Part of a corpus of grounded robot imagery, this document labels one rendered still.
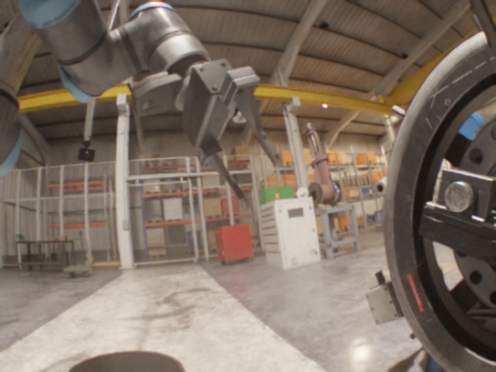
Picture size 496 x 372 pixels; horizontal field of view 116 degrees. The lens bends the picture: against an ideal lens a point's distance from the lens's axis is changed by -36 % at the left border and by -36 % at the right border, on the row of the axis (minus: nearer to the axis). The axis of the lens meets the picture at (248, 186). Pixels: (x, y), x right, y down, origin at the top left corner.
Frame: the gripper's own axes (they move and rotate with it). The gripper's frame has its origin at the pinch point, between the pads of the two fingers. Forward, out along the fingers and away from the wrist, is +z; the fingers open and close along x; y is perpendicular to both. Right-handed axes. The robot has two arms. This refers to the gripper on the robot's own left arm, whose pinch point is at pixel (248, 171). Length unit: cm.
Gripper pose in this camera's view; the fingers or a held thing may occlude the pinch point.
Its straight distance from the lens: 31.2
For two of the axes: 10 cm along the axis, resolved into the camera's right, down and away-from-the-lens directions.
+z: 5.3, 8.4, -1.2
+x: -3.3, 3.3, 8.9
